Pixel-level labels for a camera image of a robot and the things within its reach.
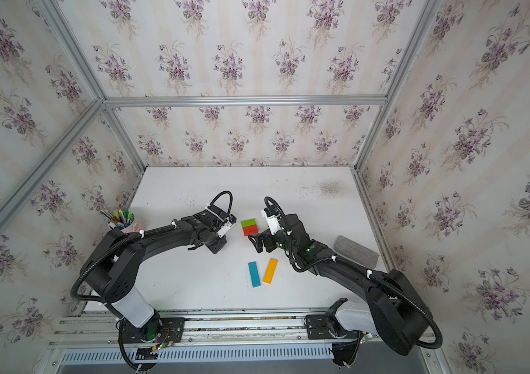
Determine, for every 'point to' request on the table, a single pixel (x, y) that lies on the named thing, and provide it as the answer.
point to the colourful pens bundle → (119, 219)
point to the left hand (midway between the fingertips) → (219, 241)
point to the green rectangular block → (248, 223)
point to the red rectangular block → (250, 231)
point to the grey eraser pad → (356, 252)
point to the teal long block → (254, 274)
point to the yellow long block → (270, 270)
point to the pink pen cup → (133, 227)
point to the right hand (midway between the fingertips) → (263, 230)
